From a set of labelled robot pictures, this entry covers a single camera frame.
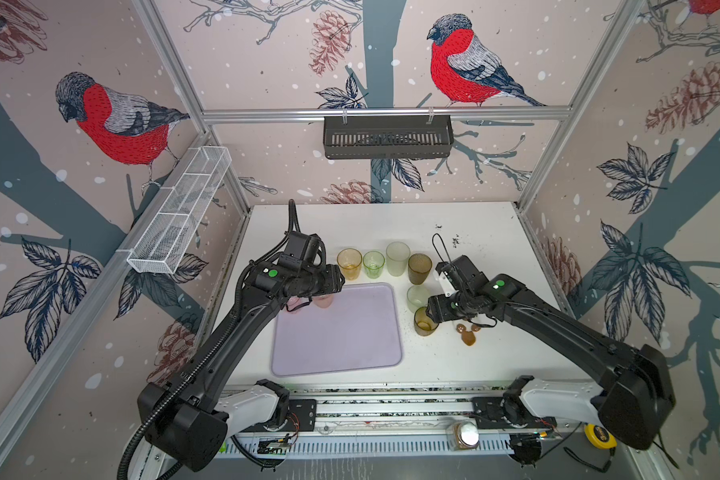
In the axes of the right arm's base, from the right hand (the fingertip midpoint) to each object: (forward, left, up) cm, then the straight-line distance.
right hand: (433, 313), depth 80 cm
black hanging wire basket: (+57, +13, +20) cm, 62 cm away
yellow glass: (+22, +26, -6) cm, 34 cm away
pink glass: (+5, +33, -5) cm, 33 cm away
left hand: (+2, +26, +12) cm, 28 cm away
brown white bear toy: (-2, -11, -11) cm, 16 cm away
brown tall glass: (+16, +3, -2) cm, 17 cm away
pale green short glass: (+10, +3, -8) cm, 13 cm away
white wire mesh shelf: (+3, +68, +22) cm, 72 cm away
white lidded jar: (-28, -4, 0) cm, 28 cm away
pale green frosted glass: (+20, +10, -1) cm, 22 cm away
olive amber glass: (+1, +2, -11) cm, 11 cm away
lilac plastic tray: (0, +21, -12) cm, 24 cm away
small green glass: (+21, +18, -7) cm, 28 cm away
